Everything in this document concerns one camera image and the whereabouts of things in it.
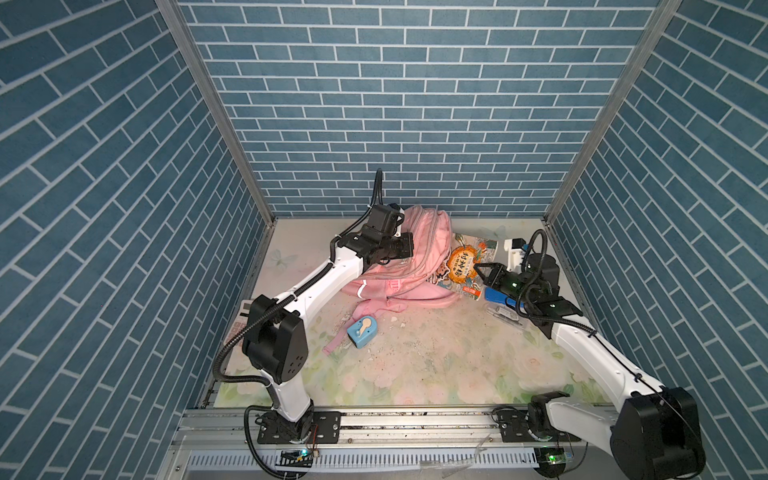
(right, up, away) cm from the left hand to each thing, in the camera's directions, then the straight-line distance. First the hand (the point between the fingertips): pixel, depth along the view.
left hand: (416, 244), depth 84 cm
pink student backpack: (-3, -11, +4) cm, 12 cm away
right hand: (+15, -5, -3) cm, 16 cm away
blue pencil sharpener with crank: (-15, -24, -1) cm, 29 cm away
